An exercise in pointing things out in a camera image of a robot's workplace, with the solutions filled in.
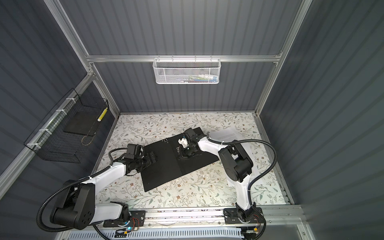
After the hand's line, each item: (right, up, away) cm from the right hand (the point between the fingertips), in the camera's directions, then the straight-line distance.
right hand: (180, 159), depth 91 cm
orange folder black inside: (-8, -5, +3) cm, 10 cm away
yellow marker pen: (-42, +27, -10) cm, 51 cm away
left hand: (-17, -1, -1) cm, 17 cm away
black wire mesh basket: (-53, +17, -18) cm, 59 cm away
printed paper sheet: (+33, +14, +18) cm, 40 cm away
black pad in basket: (-49, +22, -14) cm, 55 cm away
